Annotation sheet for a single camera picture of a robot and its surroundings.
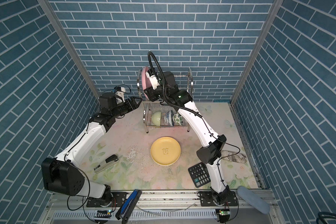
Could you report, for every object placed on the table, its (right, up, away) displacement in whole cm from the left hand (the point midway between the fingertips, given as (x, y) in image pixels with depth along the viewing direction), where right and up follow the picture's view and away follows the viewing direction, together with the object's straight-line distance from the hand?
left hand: (139, 100), depth 79 cm
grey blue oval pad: (+62, -53, -6) cm, 82 cm away
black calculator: (+35, -43, +2) cm, 56 cm away
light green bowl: (+8, -10, +15) cm, 20 cm away
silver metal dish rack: (0, -2, +32) cm, 32 cm away
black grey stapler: (-20, -37, +4) cm, 42 cm away
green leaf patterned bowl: (+23, -11, +15) cm, 29 cm away
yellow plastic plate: (+14, -32, +13) cm, 37 cm away
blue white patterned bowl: (+17, -10, +15) cm, 25 cm away
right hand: (+5, +6, -6) cm, 10 cm away
